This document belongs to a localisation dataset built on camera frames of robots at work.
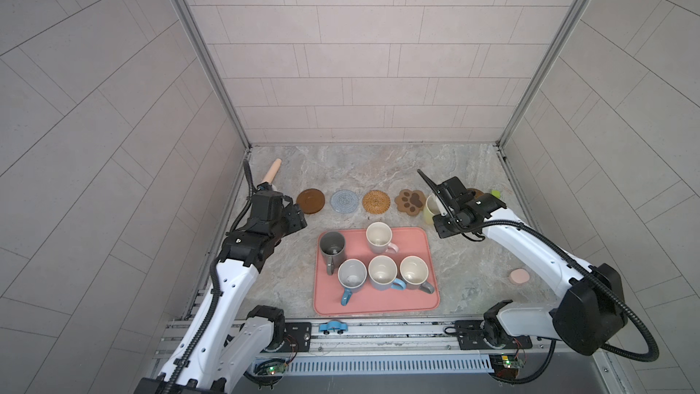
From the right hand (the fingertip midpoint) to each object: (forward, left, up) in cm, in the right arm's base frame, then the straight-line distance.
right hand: (440, 225), depth 83 cm
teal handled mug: (-12, +10, -6) cm, 16 cm away
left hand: (+3, +42, +9) cm, 43 cm away
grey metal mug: (-3, +33, -3) cm, 34 cm away
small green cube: (+15, -26, -7) cm, 31 cm away
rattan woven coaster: (+15, +19, -8) cm, 25 cm away
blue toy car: (-24, +33, -5) cm, 41 cm away
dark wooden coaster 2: (+17, -20, -8) cm, 27 cm away
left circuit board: (-32, +47, -4) cm, 57 cm away
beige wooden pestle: (+29, +58, -3) cm, 64 cm away
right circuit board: (-35, -10, -10) cm, 37 cm away
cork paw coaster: (+14, +6, -8) cm, 17 cm away
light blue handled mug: (-11, +19, -7) cm, 23 cm away
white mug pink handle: (-1, +19, -3) cm, 19 cm away
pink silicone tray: (-1, +8, -9) cm, 12 cm away
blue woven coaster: (+16, +30, -7) cm, 35 cm away
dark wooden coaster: (+17, +42, -7) cm, 46 cm away
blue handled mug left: (-10, +28, -7) cm, 31 cm away
